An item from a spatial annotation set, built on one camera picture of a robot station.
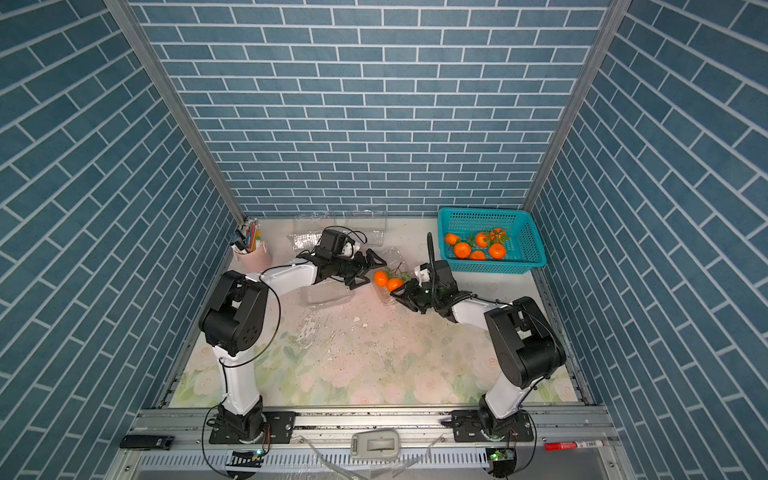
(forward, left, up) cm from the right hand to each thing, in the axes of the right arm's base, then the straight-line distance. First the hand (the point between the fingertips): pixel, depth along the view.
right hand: (395, 295), depth 90 cm
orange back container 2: (+25, -35, -5) cm, 43 cm away
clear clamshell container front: (+10, +2, -4) cm, 11 cm away
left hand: (+7, +4, +2) cm, 8 cm away
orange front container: (+7, +5, -1) cm, 9 cm away
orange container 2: (+28, -29, -3) cm, 40 cm away
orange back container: (+21, -28, -4) cm, 35 cm away
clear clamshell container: (+17, +32, +4) cm, 36 cm away
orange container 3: (+31, -35, -2) cm, 47 cm away
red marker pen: (-34, -46, -7) cm, 57 cm away
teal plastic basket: (+29, -33, -4) cm, 44 cm away
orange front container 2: (+5, +1, -1) cm, 5 cm away
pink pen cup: (+10, +48, -2) cm, 49 cm away
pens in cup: (+15, +48, +8) cm, 51 cm away
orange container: (+27, -18, -3) cm, 33 cm away
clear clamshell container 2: (+3, +24, -8) cm, 26 cm away
